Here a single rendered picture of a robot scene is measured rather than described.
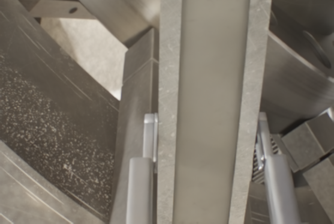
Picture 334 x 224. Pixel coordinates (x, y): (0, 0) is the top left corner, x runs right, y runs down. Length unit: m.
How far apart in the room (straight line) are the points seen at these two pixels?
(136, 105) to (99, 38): 1.09
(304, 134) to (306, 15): 0.10
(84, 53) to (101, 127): 1.13
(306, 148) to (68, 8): 0.29
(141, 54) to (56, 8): 0.27
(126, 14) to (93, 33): 1.06
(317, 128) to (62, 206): 0.28
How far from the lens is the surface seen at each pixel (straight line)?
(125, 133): 0.29
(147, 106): 0.29
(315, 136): 0.47
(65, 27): 1.47
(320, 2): 0.43
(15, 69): 0.28
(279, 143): 0.48
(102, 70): 1.38
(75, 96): 0.29
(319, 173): 0.47
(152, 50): 0.33
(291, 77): 0.39
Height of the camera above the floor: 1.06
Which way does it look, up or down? 57 degrees down
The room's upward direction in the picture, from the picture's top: 93 degrees counter-clockwise
